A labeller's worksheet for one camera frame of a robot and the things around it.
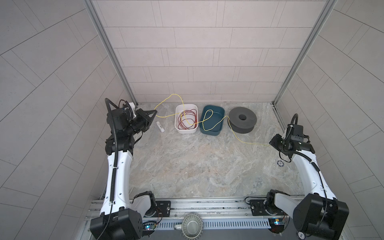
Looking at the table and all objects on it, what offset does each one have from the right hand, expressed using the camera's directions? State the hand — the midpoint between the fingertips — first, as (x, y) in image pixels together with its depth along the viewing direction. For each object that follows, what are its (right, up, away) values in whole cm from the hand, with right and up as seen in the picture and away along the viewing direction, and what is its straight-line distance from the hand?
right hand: (270, 139), depth 82 cm
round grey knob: (-43, -37, -16) cm, 59 cm away
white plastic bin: (-55, +19, +27) cm, 64 cm away
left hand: (-58, +16, -15) cm, 62 cm away
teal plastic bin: (-26, +14, +25) cm, 39 cm away
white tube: (-65, +4, +17) cm, 68 cm away
